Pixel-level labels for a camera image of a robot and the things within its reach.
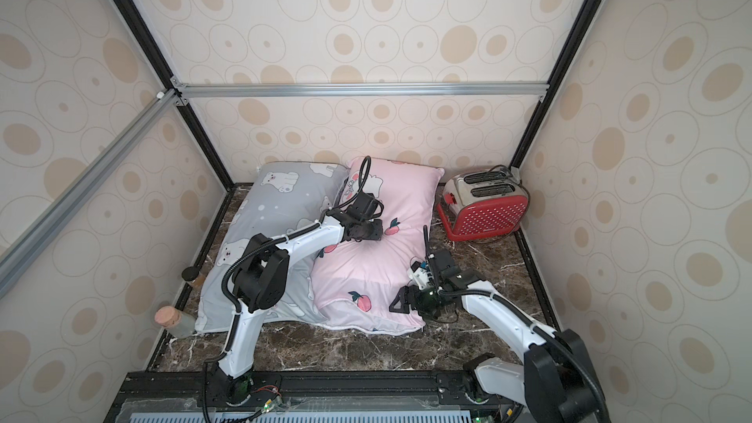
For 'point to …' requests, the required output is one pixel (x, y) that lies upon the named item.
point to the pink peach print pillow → (354, 281)
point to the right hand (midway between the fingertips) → (409, 309)
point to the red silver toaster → (483, 204)
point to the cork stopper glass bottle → (180, 324)
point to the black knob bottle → (192, 276)
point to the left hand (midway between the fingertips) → (386, 228)
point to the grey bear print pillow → (275, 202)
